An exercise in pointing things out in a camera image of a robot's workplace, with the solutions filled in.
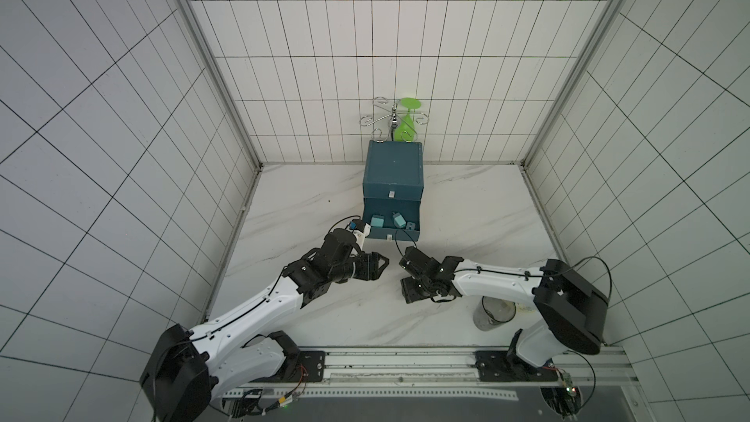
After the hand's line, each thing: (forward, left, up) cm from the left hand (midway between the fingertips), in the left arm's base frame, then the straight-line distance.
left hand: (374, 266), depth 78 cm
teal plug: (+17, -1, -4) cm, 18 cm away
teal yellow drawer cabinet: (+22, -5, +8) cm, 24 cm away
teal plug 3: (+14, -11, -1) cm, 17 cm away
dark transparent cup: (-8, -34, -12) cm, 37 cm away
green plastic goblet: (+49, -10, +9) cm, 51 cm away
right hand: (-3, -8, -13) cm, 16 cm away
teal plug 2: (+16, -7, -2) cm, 18 cm away
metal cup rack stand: (+48, -3, +7) cm, 48 cm away
